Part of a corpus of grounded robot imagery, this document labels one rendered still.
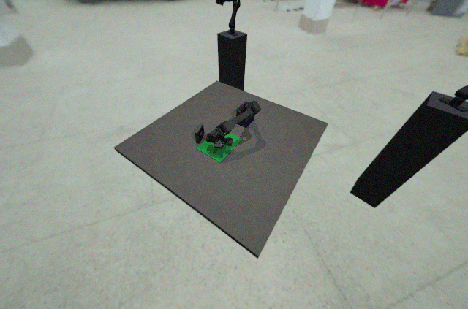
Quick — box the green circuit board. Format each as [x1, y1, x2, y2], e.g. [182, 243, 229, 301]
[196, 133, 242, 163]

